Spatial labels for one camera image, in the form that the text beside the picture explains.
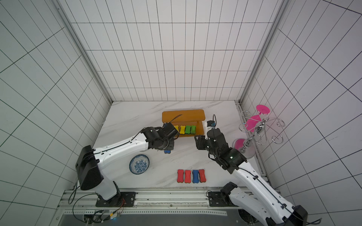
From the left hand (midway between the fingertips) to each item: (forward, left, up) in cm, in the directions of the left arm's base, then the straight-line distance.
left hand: (166, 148), depth 80 cm
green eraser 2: (+19, -17, -9) cm, 27 cm away
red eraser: (-12, -8, -13) cm, 19 cm away
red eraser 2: (-13, -12, -10) cm, 21 cm away
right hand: (+2, -14, +9) cm, 17 cm away
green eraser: (+18, -13, -8) cm, 23 cm away
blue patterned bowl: (-5, +18, -11) cm, 21 cm away
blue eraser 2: (-14, -17, -11) cm, 25 cm away
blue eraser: (-2, -1, +1) cm, 3 cm away
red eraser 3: (-13, -21, -11) cm, 27 cm away
